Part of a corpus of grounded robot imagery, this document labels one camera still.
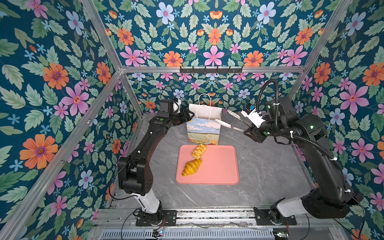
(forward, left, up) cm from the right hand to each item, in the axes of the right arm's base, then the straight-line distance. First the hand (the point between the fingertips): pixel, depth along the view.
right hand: (249, 126), depth 64 cm
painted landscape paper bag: (+15, +21, -19) cm, 32 cm away
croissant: (-4, +27, -32) cm, 42 cm away
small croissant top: (+7, +23, -32) cm, 40 cm away
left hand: (+18, +26, -7) cm, 32 cm away
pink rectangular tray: (-1, +10, -37) cm, 38 cm away
